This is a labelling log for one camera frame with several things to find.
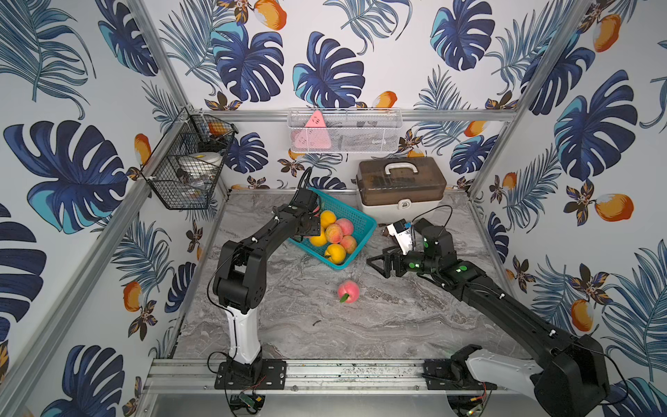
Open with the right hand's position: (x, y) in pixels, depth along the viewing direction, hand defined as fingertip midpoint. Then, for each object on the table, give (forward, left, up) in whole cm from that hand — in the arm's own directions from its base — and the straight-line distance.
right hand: (377, 253), depth 77 cm
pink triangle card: (+38, +20, +16) cm, 46 cm away
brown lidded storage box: (+26, -7, +2) cm, 27 cm away
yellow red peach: (+25, +16, -13) cm, 33 cm away
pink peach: (+21, +9, -13) cm, 26 cm away
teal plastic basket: (+22, +2, -15) cm, 26 cm away
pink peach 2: (-6, +8, -14) cm, 17 cm away
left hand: (+18, +23, -8) cm, 31 cm away
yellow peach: (+15, +18, -14) cm, 27 cm away
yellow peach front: (+8, +12, -13) cm, 20 cm away
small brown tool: (+1, -1, +10) cm, 10 cm away
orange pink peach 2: (+13, +8, -13) cm, 20 cm away
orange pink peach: (+15, +13, -10) cm, 23 cm away
